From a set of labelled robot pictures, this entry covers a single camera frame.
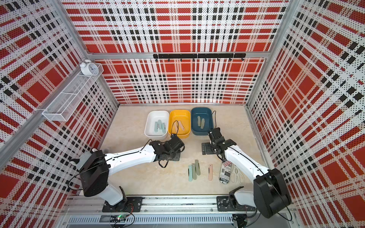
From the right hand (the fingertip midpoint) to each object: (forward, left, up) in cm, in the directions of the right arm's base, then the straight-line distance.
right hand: (213, 147), depth 86 cm
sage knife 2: (-10, +10, -7) cm, 15 cm away
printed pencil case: (-14, -6, -5) cm, 16 cm away
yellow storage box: (+20, +27, -7) cm, 34 cm away
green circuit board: (-35, +49, -6) cm, 61 cm away
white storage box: (+30, +44, -5) cm, 54 cm away
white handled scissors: (-13, -14, -8) cm, 21 cm away
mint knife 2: (+24, +38, -7) cm, 45 cm away
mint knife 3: (+22, +35, -8) cm, 42 cm away
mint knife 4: (-13, +14, -7) cm, 21 cm away
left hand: (-4, +22, -1) cm, 22 cm away
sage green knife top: (+29, +8, -8) cm, 31 cm away
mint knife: (+19, +40, -7) cm, 45 cm away
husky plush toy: (-14, +70, +15) cm, 73 cm away
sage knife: (-12, +12, -7) cm, 18 cm away
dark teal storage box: (+35, +2, -7) cm, 36 cm away
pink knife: (-13, +2, -7) cm, 15 cm away
